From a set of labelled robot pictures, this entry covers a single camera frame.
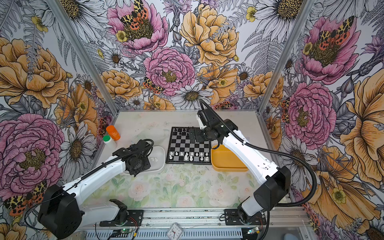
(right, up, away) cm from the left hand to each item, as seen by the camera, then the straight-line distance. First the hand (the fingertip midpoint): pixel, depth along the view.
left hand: (142, 171), depth 82 cm
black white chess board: (+20, +8, +14) cm, 26 cm away
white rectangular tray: (+5, +3, +11) cm, 13 cm away
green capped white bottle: (-25, +14, +12) cm, 31 cm away
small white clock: (+19, -24, -13) cm, 33 cm away
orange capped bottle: (-25, +20, +17) cm, 36 cm away
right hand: (+30, +17, -5) cm, 35 cm away
